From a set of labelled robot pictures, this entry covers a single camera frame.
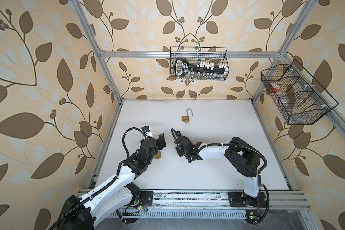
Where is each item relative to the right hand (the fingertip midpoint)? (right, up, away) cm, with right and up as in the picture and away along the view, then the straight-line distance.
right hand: (180, 146), depth 94 cm
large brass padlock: (+5, +19, +15) cm, 24 cm away
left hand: (-12, +10, -14) cm, 21 cm away
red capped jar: (+54, +37, -13) cm, 67 cm away
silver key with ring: (+5, +15, +11) cm, 20 cm away
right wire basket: (+62, +29, -21) cm, 71 cm away
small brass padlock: (-14, -5, -5) cm, 16 cm away
